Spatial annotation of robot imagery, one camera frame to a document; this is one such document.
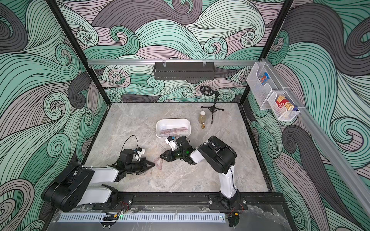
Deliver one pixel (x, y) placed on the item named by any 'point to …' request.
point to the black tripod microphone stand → (207, 90)
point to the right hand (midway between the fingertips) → (163, 156)
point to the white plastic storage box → (176, 127)
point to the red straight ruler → (172, 130)
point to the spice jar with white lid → (202, 117)
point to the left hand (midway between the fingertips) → (154, 163)
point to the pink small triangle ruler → (158, 162)
